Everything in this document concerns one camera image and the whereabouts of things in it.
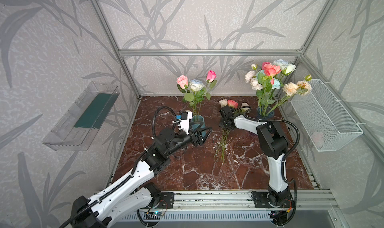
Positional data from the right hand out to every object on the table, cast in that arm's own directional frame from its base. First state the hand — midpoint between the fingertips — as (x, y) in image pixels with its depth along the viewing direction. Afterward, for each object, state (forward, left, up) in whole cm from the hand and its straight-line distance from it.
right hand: (223, 119), depth 104 cm
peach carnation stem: (+4, -12, +34) cm, 36 cm away
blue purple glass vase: (-7, -20, +17) cm, 27 cm away
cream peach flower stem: (-5, -30, +35) cm, 46 cm away
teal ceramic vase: (-12, +17, +18) cm, 28 cm away
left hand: (-25, +12, +33) cm, 43 cm away
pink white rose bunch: (+14, -1, +2) cm, 14 cm away
